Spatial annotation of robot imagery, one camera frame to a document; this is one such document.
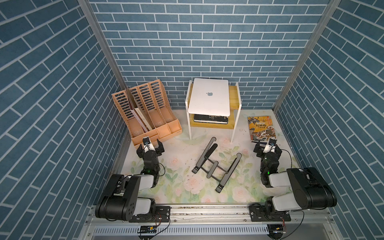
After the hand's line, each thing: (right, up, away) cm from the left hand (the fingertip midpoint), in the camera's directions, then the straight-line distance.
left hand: (153, 141), depth 87 cm
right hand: (+69, -2, +1) cm, 69 cm away
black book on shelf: (+29, +14, +4) cm, 32 cm away
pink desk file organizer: (-16, +19, +33) cm, 41 cm away
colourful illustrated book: (+73, +7, +20) cm, 76 cm away
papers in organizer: (-8, +14, -1) cm, 16 cm away
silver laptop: (+33, +25, -6) cm, 42 cm away
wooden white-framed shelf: (+46, +20, -9) cm, 51 cm away
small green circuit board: (+2, -41, -15) cm, 44 cm away
